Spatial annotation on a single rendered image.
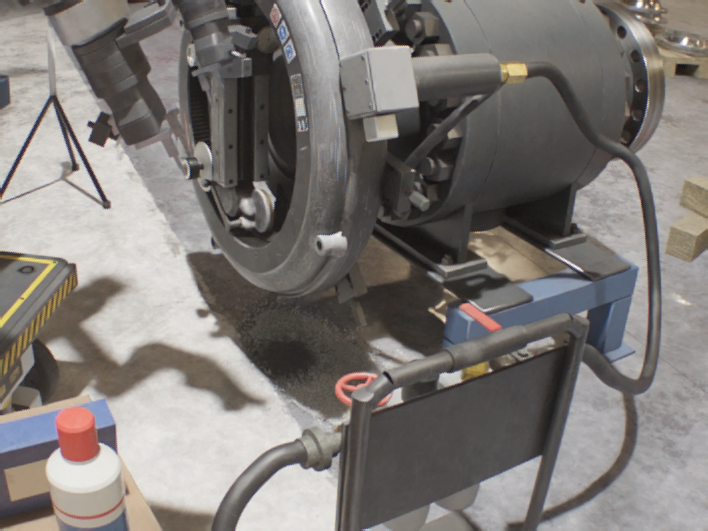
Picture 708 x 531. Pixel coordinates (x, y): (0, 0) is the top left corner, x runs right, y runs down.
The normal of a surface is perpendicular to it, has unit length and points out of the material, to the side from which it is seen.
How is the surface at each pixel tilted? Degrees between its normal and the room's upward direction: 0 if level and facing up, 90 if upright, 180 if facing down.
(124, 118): 78
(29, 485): 103
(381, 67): 67
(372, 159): 87
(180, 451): 0
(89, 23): 91
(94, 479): 42
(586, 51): 57
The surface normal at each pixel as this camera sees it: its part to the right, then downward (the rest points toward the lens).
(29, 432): 0.16, -0.79
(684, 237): -0.70, 0.28
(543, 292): 0.05, -0.90
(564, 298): 0.52, 0.40
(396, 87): 0.50, 0.02
